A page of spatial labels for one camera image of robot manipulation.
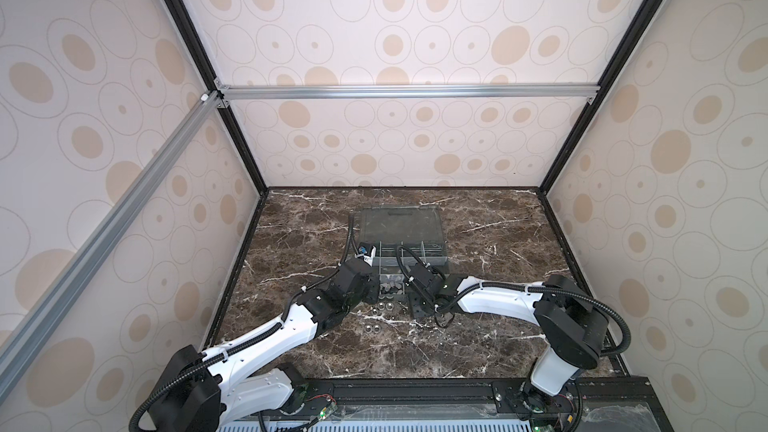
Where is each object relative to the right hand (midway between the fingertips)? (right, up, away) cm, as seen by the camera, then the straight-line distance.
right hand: (417, 306), depth 89 cm
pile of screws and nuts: (-8, +1, 0) cm, 8 cm away
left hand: (-10, +12, -8) cm, 17 cm away
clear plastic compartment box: (+3, +22, +21) cm, 30 cm away
